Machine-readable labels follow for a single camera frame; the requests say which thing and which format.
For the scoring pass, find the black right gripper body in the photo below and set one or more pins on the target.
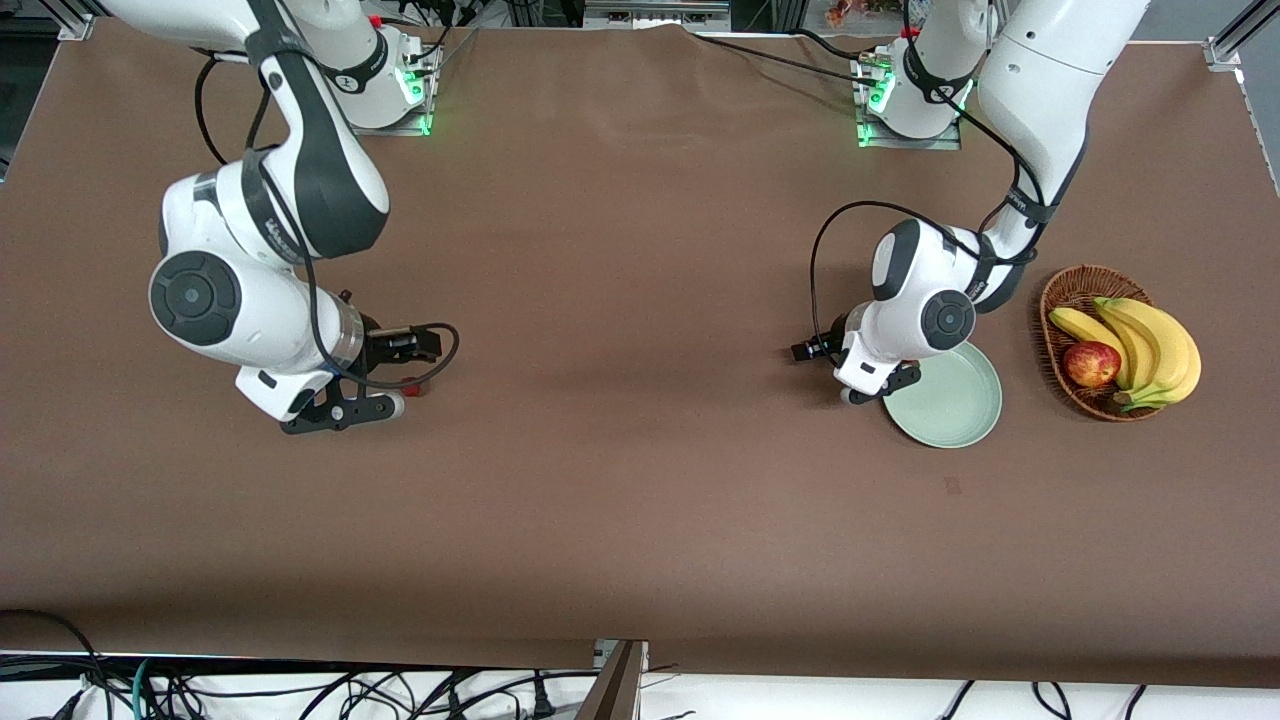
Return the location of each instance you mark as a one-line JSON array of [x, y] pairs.
[[381, 343]]

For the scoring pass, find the red strawberry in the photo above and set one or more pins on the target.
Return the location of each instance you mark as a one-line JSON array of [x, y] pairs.
[[416, 388]]

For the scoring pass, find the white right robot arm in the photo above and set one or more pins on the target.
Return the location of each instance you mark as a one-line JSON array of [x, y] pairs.
[[230, 300]]

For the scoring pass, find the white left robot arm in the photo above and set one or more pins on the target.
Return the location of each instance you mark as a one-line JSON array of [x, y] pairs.
[[1040, 90]]

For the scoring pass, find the light green round plate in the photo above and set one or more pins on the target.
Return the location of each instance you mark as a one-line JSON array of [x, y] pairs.
[[950, 410]]

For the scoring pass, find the brown table cover cloth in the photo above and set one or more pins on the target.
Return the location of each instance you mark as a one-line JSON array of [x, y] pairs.
[[640, 500]]

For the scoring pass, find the brown wicker basket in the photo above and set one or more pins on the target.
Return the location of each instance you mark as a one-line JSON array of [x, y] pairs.
[[1072, 295]]

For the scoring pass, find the small yellow banana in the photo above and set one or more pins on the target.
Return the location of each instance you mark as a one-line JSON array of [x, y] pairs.
[[1080, 325]]

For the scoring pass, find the red apple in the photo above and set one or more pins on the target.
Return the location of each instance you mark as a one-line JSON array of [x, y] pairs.
[[1090, 365]]

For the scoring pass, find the orange background object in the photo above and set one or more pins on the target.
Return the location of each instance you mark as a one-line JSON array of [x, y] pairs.
[[845, 12]]

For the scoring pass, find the large yellow banana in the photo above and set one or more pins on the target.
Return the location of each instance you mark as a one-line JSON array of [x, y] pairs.
[[1180, 355]]

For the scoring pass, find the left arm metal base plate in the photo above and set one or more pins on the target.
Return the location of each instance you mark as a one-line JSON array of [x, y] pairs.
[[875, 140]]

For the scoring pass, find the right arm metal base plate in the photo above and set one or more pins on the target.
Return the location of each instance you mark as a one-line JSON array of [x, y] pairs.
[[400, 128]]

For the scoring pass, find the silver aluminium frame profile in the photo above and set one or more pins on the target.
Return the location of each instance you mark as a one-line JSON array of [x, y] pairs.
[[655, 15]]

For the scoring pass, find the metal table frame beam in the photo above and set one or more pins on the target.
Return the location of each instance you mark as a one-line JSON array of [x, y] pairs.
[[615, 690]]

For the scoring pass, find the aluminium corner post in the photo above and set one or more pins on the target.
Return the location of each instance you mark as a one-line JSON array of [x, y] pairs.
[[1222, 52], [78, 28]]

